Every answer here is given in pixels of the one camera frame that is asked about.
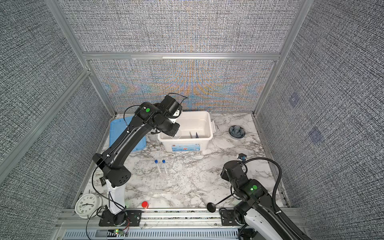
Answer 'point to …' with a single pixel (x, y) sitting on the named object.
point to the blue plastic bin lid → (117, 127)
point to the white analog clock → (87, 204)
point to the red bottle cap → (145, 204)
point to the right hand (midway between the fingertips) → (227, 167)
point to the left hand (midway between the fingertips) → (175, 131)
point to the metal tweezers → (190, 135)
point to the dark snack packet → (103, 180)
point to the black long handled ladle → (211, 207)
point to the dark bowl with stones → (237, 131)
